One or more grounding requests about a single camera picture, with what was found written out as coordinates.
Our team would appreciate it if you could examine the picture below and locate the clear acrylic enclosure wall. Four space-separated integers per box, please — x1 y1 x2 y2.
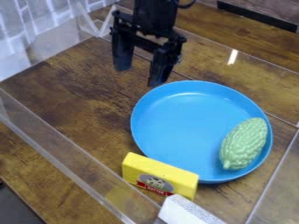
0 4 299 224

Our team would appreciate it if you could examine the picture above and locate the yellow butter box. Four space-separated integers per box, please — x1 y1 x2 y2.
122 152 199 200

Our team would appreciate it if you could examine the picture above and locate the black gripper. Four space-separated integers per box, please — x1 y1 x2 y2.
111 0 187 88

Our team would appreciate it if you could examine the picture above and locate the blue round plate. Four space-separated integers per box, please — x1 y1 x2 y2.
131 80 274 184

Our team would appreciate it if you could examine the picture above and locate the green bumpy gourd toy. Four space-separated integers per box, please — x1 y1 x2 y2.
219 117 267 170

